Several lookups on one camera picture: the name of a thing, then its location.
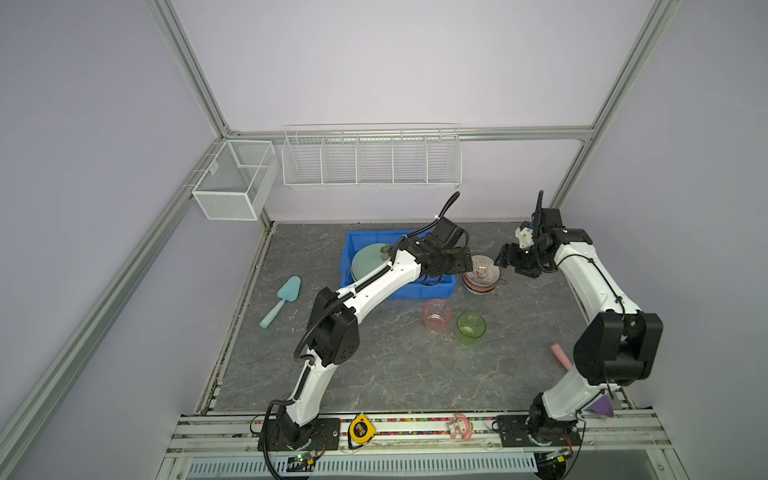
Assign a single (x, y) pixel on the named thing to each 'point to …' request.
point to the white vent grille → (372, 465)
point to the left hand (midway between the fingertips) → (465, 269)
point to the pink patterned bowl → (483, 262)
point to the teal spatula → (289, 292)
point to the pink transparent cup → (437, 312)
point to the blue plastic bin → (424, 287)
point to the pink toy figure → (461, 427)
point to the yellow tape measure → (362, 430)
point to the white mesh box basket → (236, 180)
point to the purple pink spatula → (604, 404)
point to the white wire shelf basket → (372, 156)
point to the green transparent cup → (469, 326)
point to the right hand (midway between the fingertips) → (508, 266)
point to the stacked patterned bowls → (480, 281)
